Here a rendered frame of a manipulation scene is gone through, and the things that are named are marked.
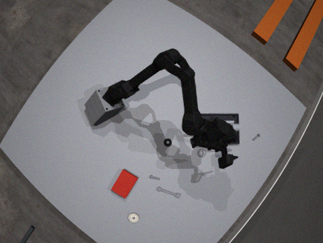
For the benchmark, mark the cream flat washer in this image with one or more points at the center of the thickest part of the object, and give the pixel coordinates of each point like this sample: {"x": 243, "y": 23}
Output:
{"x": 133, "y": 215}

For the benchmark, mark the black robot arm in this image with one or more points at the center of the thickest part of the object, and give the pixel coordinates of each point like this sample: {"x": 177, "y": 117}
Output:
{"x": 192, "y": 123}

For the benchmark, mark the red rectangular block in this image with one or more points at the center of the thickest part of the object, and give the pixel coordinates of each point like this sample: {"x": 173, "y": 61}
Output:
{"x": 124, "y": 183}

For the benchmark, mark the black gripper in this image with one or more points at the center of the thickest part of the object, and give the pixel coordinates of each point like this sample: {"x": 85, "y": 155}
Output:
{"x": 226, "y": 159}

